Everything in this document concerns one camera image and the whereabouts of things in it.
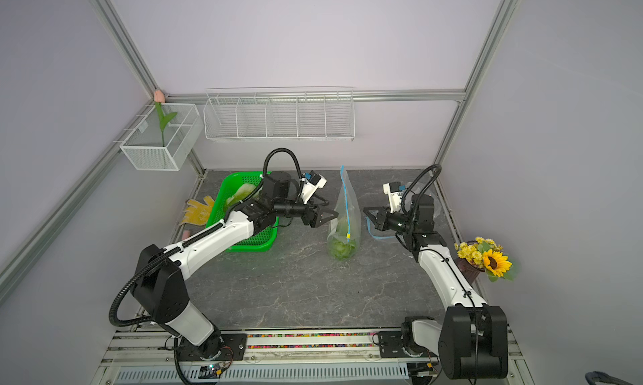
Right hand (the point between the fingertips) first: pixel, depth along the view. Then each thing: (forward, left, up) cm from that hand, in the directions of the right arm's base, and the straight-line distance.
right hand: (364, 208), depth 80 cm
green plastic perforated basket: (-6, +36, -11) cm, 38 cm away
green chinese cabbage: (+18, +48, -14) cm, 53 cm away
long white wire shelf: (+41, +31, +8) cm, 52 cm away
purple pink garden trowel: (+2, +67, -19) cm, 70 cm away
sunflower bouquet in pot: (-18, -29, +4) cm, 34 cm away
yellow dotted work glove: (+15, +69, -23) cm, 74 cm away
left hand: (-3, +10, +4) cm, 11 cm away
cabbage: (-6, +6, -17) cm, 19 cm away
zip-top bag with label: (-9, +7, +3) cm, 12 cm away
